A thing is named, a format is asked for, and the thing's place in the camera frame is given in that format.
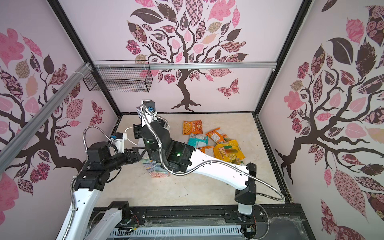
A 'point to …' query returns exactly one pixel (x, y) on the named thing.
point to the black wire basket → (133, 75)
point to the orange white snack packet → (218, 136)
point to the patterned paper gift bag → (155, 169)
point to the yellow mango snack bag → (230, 151)
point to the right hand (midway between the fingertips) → (143, 110)
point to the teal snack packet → (198, 140)
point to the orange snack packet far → (194, 127)
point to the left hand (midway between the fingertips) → (143, 151)
